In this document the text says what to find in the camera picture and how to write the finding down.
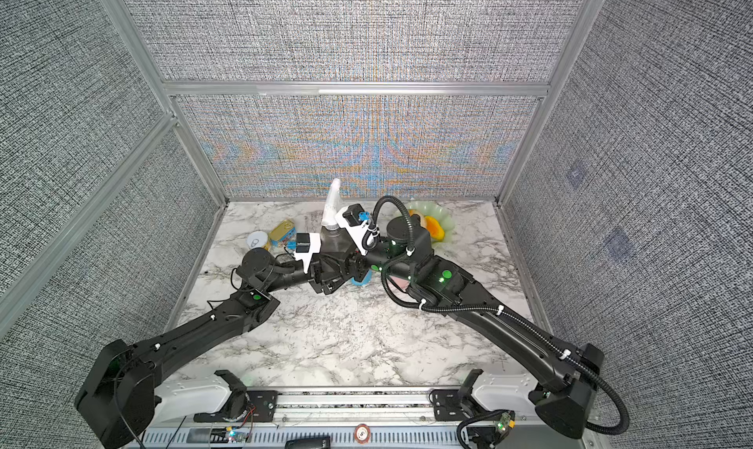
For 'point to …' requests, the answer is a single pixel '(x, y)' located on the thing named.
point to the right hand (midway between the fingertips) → (329, 238)
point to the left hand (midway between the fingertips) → (357, 257)
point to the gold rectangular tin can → (283, 232)
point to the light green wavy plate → (429, 208)
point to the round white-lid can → (257, 239)
